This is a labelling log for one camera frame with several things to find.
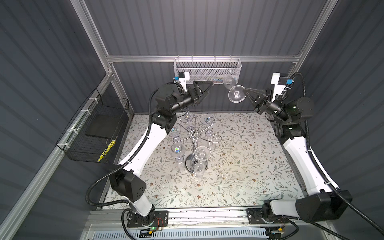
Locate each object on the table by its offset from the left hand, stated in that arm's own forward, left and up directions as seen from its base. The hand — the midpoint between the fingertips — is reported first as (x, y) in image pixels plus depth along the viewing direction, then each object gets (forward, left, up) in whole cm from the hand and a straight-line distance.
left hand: (211, 86), depth 59 cm
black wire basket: (-12, +59, -20) cm, 64 cm away
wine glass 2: (-17, +14, -20) cm, 30 cm away
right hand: (-6, -12, +1) cm, 13 cm away
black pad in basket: (0, +52, -20) cm, 56 cm away
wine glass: (-19, +5, -20) cm, 28 cm away
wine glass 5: (-2, +1, -17) cm, 17 cm away
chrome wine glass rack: (-9, +7, -20) cm, 23 cm away
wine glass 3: (-7, +16, -19) cm, 25 cm away
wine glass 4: (0, +10, -18) cm, 21 cm away
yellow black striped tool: (-9, +46, -24) cm, 52 cm away
